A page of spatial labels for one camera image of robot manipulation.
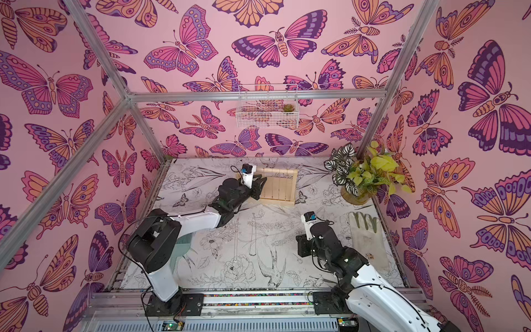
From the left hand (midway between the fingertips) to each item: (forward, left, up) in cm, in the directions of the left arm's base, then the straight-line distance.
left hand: (266, 176), depth 86 cm
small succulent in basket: (+28, -10, +15) cm, 33 cm away
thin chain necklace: (-18, +7, -20) cm, 27 cm away
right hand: (-22, -12, -9) cm, 27 cm away
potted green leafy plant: (-4, -37, +3) cm, 37 cm away
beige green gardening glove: (-20, -43, -19) cm, 51 cm away
